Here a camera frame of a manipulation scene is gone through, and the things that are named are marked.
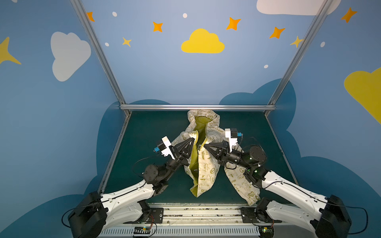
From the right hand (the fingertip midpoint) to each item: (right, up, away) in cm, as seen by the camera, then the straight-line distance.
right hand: (207, 145), depth 60 cm
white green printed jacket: (-1, -12, +8) cm, 14 cm away
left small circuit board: (-31, -44, +12) cm, 56 cm away
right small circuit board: (+31, -45, +13) cm, 57 cm away
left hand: (-6, +3, -2) cm, 7 cm away
